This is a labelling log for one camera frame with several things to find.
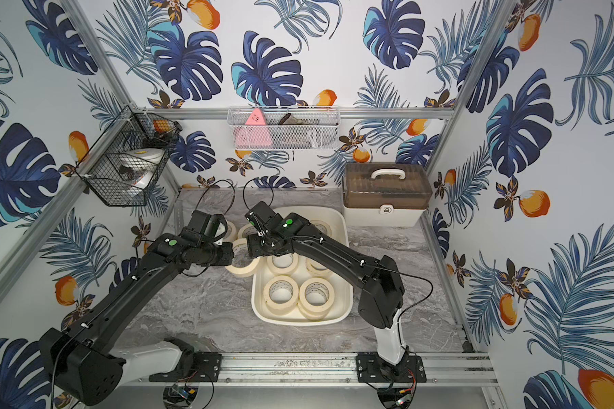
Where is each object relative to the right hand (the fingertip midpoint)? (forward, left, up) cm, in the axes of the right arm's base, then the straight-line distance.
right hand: (257, 247), depth 80 cm
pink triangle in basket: (+36, +3, +18) cm, 40 cm away
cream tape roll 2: (+4, -7, -17) cm, 19 cm away
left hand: (-2, +8, +1) cm, 8 cm away
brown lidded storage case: (+25, -45, -1) cm, 51 cm away
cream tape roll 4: (-8, -6, -19) cm, 21 cm away
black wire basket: (+37, +47, +19) cm, 63 cm away
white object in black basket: (+20, +39, +15) cm, 47 cm away
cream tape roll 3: (0, -18, -15) cm, 24 cm away
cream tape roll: (-6, +3, 0) cm, 7 cm away
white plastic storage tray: (-12, -27, -19) cm, 35 cm away
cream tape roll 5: (-9, -19, -18) cm, 27 cm away
